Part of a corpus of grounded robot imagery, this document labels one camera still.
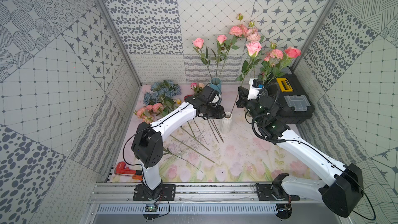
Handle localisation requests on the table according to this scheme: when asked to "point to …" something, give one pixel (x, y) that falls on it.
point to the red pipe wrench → (121, 168)
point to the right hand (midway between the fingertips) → (238, 89)
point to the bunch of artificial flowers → (161, 95)
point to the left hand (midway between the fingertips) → (228, 117)
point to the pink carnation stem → (169, 152)
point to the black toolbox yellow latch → (296, 104)
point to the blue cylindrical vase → (215, 83)
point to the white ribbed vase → (226, 123)
